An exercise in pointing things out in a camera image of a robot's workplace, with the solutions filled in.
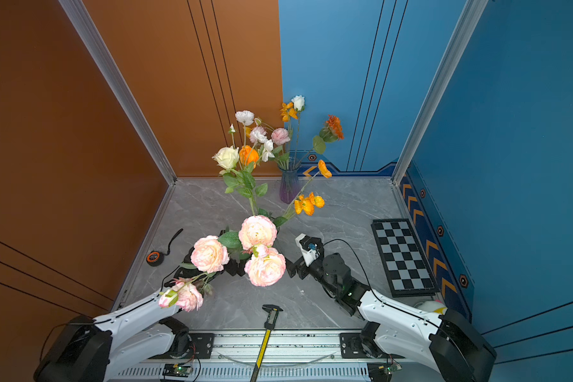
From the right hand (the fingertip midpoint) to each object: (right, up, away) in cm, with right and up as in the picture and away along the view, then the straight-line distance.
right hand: (290, 246), depth 76 cm
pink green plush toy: (+46, -19, 0) cm, 50 cm away
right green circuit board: (+27, -36, -6) cm, 46 cm away
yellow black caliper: (-6, -23, +4) cm, 24 cm away
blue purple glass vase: (-1, +21, +29) cm, 36 cm away
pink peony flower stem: (-4, +40, +16) cm, 43 cm away
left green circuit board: (-34, -36, -5) cm, 50 cm away
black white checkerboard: (+43, -10, +11) cm, 45 cm away
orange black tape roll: (-51, -7, +14) cm, 54 cm away
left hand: (-16, -1, +7) cm, 17 cm away
